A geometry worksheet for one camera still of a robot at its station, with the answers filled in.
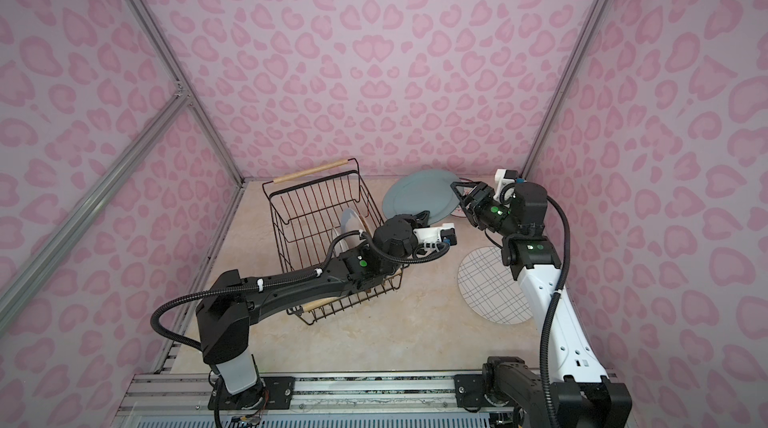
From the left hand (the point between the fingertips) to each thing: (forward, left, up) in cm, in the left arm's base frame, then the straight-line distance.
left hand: (425, 203), depth 74 cm
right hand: (0, -6, +5) cm, 8 cm away
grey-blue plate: (+11, +1, -7) cm, 13 cm away
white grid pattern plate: (-9, -20, -29) cm, 37 cm away
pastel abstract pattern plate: (+3, +20, -11) cm, 23 cm away
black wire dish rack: (+20, +38, -27) cm, 50 cm away
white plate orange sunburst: (-3, -8, 0) cm, 8 cm away
